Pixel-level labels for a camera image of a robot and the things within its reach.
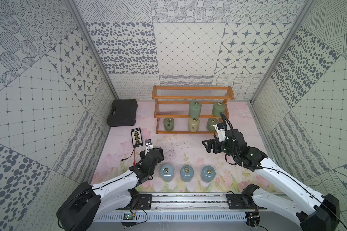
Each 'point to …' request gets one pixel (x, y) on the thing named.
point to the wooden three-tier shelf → (172, 101)
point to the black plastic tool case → (124, 113)
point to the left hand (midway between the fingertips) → (158, 150)
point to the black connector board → (136, 137)
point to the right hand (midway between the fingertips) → (210, 142)
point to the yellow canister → (193, 123)
